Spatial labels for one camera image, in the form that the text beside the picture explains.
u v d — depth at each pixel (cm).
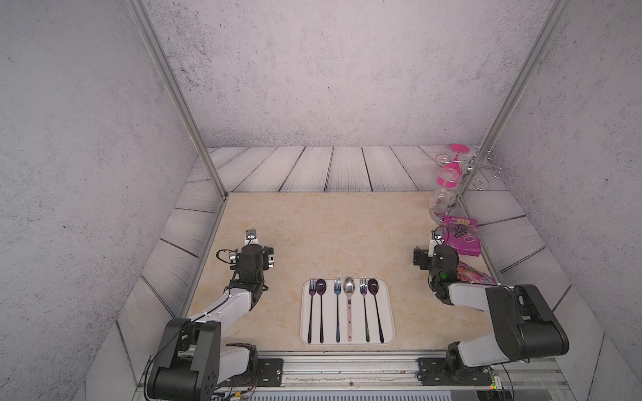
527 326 44
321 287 89
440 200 99
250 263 67
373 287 89
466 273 91
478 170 112
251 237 76
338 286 91
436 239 79
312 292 89
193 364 41
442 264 71
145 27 73
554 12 71
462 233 97
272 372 73
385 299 87
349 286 89
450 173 89
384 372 74
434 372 72
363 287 89
